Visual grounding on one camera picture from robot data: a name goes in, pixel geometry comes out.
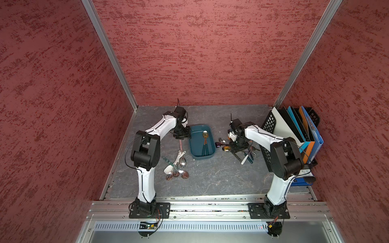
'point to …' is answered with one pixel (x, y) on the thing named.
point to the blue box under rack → (300, 181)
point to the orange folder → (311, 144)
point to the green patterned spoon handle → (169, 162)
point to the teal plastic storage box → (196, 141)
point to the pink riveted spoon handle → (181, 146)
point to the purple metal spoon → (218, 144)
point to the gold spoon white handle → (243, 160)
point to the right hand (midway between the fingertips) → (237, 151)
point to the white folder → (282, 129)
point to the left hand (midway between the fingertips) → (186, 139)
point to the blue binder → (316, 133)
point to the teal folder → (304, 146)
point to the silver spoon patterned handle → (222, 140)
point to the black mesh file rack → (269, 125)
